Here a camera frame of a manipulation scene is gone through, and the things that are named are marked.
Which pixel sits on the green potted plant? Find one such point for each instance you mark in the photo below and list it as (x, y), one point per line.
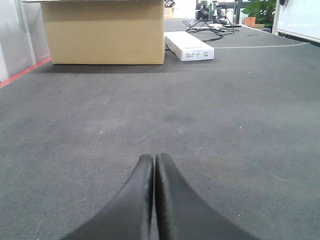
(262, 10)

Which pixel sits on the large cardboard box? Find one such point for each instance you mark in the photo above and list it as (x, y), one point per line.
(105, 32)

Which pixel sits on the black bag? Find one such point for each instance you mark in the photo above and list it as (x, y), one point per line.
(203, 13)

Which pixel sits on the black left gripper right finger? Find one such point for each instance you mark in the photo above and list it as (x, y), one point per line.
(180, 215)

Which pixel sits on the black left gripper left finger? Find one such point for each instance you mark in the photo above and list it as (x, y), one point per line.
(130, 215)

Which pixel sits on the long white carton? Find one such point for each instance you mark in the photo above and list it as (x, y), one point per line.
(185, 42)

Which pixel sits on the white partition panel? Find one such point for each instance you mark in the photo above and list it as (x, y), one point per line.
(15, 37)
(300, 17)

